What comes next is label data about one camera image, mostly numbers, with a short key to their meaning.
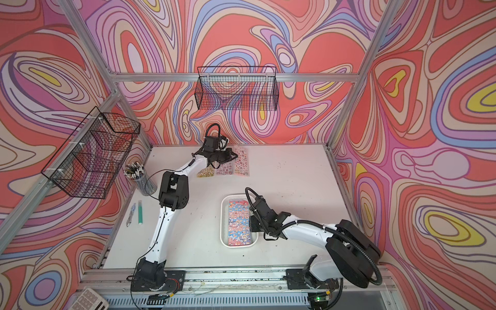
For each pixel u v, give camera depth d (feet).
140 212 2.99
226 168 3.57
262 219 2.14
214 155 3.00
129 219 2.92
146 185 3.08
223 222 2.80
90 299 2.24
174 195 2.27
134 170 2.88
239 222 2.79
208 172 3.47
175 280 2.40
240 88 3.15
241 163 3.56
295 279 2.41
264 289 2.37
